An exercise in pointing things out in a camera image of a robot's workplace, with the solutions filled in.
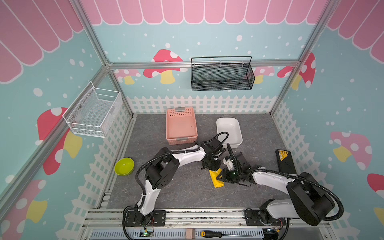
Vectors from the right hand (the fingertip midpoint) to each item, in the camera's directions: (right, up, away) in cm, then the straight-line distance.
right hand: (217, 178), depth 86 cm
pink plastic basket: (-24, +30, +26) cm, 46 cm away
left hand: (-1, +3, +3) cm, 4 cm away
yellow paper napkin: (-2, +2, +1) cm, 3 cm away
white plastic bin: (+15, +31, +26) cm, 43 cm away
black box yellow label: (+43, +8, +7) cm, 44 cm away
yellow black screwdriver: (-5, -20, -17) cm, 27 cm away
